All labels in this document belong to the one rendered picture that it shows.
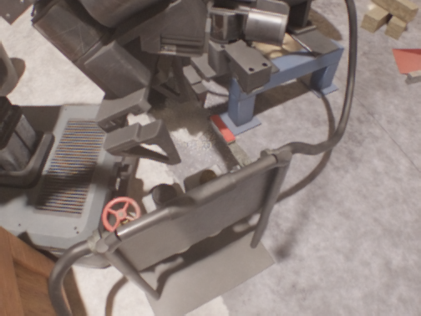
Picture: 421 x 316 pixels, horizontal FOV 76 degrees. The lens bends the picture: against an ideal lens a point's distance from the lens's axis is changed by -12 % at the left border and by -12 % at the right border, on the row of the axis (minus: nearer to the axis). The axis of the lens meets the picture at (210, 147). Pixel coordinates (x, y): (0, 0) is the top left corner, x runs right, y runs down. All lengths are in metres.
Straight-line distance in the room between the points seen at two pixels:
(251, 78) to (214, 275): 0.72
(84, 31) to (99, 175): 0.69
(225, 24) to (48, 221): 0.70
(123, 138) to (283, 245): 0.86
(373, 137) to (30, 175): 1.35
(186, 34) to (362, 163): 1.17
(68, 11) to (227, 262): 0.90
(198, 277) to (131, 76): 0.83
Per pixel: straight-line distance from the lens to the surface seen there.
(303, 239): 1.11
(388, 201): 1.31
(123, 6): 0.25
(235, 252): 1.04
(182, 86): 0.39
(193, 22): 0.25
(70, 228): 0.88
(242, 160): 0.65
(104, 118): 0.30
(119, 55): 0.27
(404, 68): 1.98
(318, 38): 1.44
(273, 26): 0.47
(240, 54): 0.48
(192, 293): 1.02
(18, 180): 1.00
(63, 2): 0.27
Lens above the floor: 1.01
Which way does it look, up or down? 54 degrees down
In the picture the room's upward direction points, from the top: 1 degrees counter-clockwise
